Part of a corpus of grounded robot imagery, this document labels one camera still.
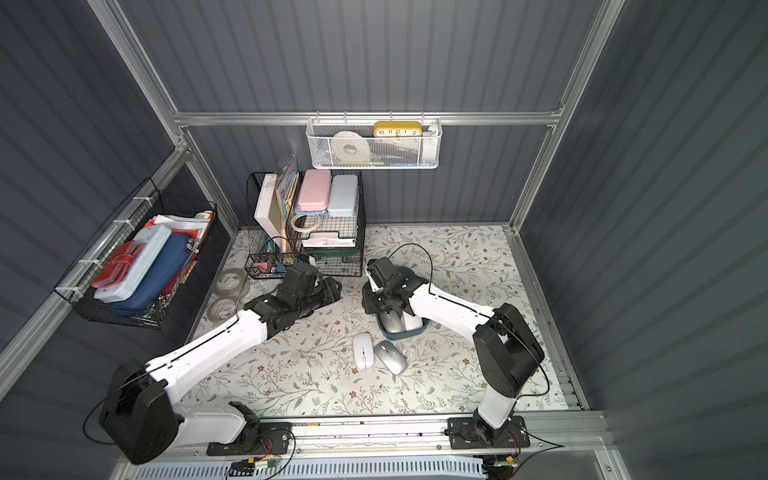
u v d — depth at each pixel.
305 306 0.66
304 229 0.92
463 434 0.73
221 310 0.96
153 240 0.69
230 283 1.04
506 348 0.46
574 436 0.74
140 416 0.40
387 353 0.87
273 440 0.73
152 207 0.79
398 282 0.68
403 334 0.91
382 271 0.68
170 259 0.70
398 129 0.88
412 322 0.91
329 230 0.92
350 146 0.84
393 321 0.93
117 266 0.62
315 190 0.95
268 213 0.90
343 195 0.97
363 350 0.86
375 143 0.89
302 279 0.62
